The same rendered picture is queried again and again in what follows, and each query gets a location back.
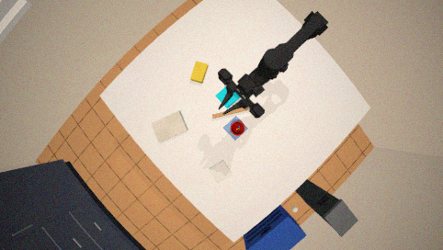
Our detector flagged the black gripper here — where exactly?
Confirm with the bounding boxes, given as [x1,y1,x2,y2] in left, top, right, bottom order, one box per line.
[218,68,265,118]

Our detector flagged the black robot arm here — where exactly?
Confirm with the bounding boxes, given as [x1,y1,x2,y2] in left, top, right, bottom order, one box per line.
[237,11,329,97]

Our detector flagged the red translucent cup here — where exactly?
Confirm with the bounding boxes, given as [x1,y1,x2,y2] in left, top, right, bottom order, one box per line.
[231,121,245,136]

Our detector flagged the yellow rectangular block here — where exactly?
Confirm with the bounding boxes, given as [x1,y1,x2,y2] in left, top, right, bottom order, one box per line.
[190,61,208,84]

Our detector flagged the tan wooden flat bar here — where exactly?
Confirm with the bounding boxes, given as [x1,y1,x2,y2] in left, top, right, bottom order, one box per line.
[212,107,250,119]

